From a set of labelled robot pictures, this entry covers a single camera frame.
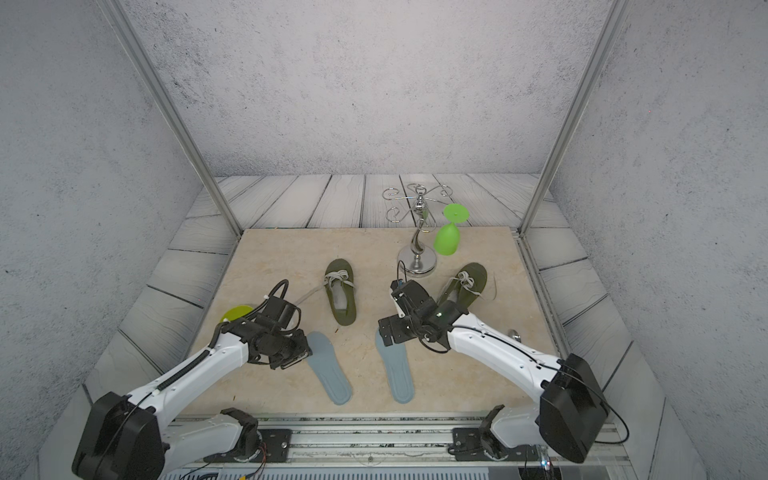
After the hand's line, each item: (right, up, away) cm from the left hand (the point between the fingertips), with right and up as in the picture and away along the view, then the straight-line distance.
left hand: (315, 354), depth 83 cm
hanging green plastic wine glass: (+38, +33, +13) cm, 52 cm away
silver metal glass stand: (+30, +25, +28) cm, 48 cm away
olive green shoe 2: (+44, +17, +14) cm, 49 cm away
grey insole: (+3, -5, +2) cm, 6 cm away
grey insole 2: (+23, -4, +3) cm, 23 cm away
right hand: (+22, +8, -3) cm, 24 cm away
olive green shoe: (+4, +19, +13) cm, 23 cm away
